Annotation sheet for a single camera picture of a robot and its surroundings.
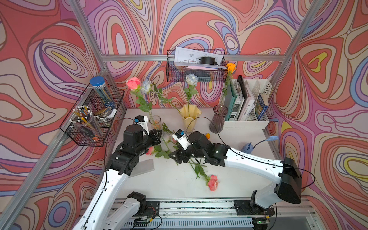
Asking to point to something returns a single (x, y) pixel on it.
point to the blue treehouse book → (260, 108)
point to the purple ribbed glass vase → (217, 124)
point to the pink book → (249, 102)
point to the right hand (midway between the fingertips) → (175, 154)
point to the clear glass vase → (155, 121)
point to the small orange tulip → (208, 135)
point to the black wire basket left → (104, 115)
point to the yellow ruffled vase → (189, 122)
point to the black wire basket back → (177, 72)
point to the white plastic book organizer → (255, 86)
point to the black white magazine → (239, 103)
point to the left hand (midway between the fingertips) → (163, 131)
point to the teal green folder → (229, 101)
